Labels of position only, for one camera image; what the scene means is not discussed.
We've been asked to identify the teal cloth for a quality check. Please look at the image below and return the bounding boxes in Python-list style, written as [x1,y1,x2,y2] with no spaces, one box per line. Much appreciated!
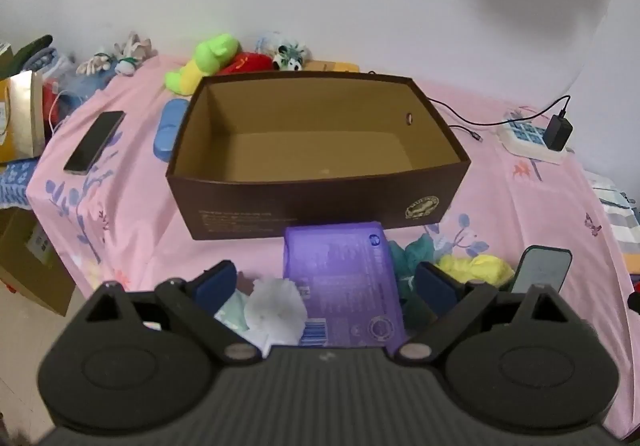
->
[389,233,441,332]

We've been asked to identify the yellow and brown flat box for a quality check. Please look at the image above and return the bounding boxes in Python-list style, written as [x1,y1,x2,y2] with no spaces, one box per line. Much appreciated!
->
[302,60,361,73]

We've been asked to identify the pink floral bedsheet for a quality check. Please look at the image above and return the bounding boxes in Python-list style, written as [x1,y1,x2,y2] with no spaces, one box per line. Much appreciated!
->
[27,53,640,427]

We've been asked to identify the dark green cloth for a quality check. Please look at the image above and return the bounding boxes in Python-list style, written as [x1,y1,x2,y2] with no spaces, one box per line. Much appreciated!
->
[12,35,53,69]

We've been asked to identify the purple plastic packet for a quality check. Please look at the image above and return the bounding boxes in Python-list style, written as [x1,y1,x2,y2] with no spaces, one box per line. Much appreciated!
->
[282,221,408,349]

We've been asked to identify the white rabbit plush toy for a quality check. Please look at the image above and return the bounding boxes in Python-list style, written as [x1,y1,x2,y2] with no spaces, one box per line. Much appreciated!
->
[114,32,152,77]
[76,51,118,76]

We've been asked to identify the red bag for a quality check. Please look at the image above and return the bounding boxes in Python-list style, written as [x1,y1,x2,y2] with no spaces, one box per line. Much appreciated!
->
[42,81,61,122]

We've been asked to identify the brown cardboard box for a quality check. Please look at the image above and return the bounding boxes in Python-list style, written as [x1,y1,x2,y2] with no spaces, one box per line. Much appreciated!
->
[166,70,472,241]

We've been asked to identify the black charger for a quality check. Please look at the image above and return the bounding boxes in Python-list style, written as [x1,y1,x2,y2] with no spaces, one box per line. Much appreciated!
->
[544,114,574,152]

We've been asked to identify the black cable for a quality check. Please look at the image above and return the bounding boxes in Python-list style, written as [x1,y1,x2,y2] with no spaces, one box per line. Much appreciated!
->
[370,71,572,143]

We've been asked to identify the blue striped cloth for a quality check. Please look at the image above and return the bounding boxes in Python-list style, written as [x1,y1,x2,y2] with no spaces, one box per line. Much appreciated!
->
[30,48,76,77]

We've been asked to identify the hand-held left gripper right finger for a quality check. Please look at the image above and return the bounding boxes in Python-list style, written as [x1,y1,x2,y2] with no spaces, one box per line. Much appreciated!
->
[397,261,583,367]

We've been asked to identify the blue patterned cloth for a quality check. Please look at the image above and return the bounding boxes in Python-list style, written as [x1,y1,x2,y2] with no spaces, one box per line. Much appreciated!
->
[0,158,46,212]

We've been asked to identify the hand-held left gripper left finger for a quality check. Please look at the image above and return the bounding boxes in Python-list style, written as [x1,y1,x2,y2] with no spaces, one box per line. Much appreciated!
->
[82,260,263,367]

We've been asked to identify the green and yellow plush toy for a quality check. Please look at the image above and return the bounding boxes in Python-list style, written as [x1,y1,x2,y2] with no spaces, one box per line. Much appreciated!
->
[165,33,242,95]

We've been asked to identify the light blue cloth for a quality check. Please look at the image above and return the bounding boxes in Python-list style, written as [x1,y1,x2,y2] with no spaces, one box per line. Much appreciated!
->
[65,73,116,102]

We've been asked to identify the large cardboard box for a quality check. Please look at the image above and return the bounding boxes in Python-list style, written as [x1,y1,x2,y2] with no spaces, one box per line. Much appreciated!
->
[0,208,77,317]

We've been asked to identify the white power strip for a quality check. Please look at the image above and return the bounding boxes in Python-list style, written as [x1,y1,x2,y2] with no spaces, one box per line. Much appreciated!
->
[501,118,576,165]

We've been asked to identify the panda plush toy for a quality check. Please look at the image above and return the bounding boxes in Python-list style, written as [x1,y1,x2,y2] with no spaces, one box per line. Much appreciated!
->
[272,41,307,72]

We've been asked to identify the white fluffy cloth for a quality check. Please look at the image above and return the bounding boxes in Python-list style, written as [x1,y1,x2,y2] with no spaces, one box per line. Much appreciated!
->
[244,277,308,359]

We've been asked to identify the mint green cloth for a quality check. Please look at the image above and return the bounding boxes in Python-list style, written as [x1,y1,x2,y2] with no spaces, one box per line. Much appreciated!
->
[215,290,256,334]

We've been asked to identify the yellow cloth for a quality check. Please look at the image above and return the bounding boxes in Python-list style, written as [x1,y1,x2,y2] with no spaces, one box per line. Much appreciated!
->
[437,253,516,287]

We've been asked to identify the black smartphone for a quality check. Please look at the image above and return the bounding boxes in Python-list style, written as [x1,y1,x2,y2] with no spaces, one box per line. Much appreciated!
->
[63,110,126,175]

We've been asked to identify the striped blanket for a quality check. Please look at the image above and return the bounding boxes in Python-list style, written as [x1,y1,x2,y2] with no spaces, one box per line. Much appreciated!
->
[587,171,640,272]

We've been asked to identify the red plush toy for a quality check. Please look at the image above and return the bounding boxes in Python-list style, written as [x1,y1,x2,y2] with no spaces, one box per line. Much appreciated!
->
[216,52,275,76]

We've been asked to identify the black remote control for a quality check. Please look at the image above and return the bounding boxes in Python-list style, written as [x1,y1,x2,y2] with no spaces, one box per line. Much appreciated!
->
[510,245,572,294]

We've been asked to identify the gold paper bag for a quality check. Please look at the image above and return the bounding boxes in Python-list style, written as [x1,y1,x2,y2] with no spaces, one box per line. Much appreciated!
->
[0,71,47,164]

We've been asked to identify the blue glasses case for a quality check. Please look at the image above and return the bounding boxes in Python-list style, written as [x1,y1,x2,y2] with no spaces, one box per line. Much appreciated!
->
[153,98,191,162]

